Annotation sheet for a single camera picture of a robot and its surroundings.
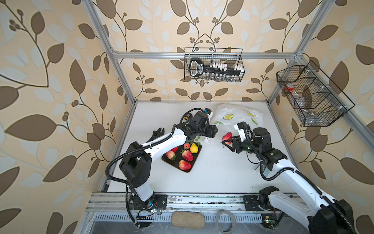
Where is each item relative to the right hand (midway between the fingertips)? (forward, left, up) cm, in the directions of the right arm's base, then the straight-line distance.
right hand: (226, 141), depth 77 cm
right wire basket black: (+12, -46, +16) cm, 50 cm away
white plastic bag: (+19, -4, -1) cm, 20 cm away
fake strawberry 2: (+4, +29, -16) cm, 34 cm away
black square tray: (-3, +29, -18) cm, 34 cm away
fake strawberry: (0, +31, -14) cm, 34 cm away
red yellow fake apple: (-7, +23, -14) cm, 28 cm away
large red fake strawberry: (0, +22, -13) cm, 25 cm away
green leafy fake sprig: (+10, +16, -14) cm, 23 cm away
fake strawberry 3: (+1, 0, +3) cm, 3 cm away
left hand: (+8, +5, +2) cm, 9 cm away
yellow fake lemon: (+3, +17, -13) cm, 22 cm away
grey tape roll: (-33, 0, -16) cm, 37 cm away
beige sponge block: (-32, +21, -15) cm, 42 cm away
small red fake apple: (+6, +22, -14) cm, 27 cm away
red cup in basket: (+30, -43, +11) cm, 53 cm away
